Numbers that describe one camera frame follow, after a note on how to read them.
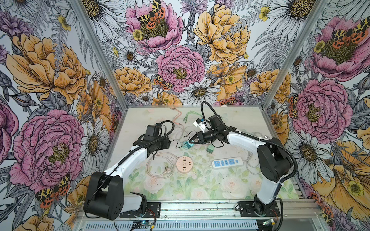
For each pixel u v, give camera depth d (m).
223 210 0.76
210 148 0.94
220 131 0.73
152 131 0.68
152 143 0.62
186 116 1.16
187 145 0.83
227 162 0.88
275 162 0.49
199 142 0.79
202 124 0.83
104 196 0.41
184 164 0.88
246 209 0.74
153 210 0.73
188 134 0.82
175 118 1.15
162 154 0.96
